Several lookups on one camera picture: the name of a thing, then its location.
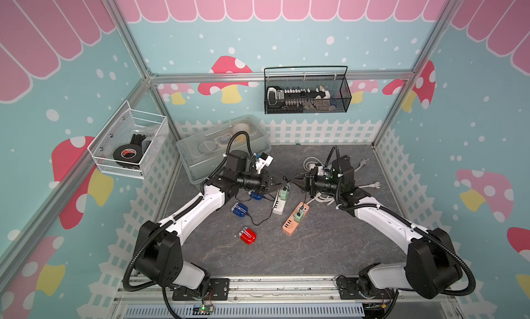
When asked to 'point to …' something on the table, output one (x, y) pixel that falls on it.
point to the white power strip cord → (363, 162)
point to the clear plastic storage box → (204, 152)
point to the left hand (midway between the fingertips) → (284, 188)
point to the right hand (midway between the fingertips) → (289, 177)
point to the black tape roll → (130, 152)
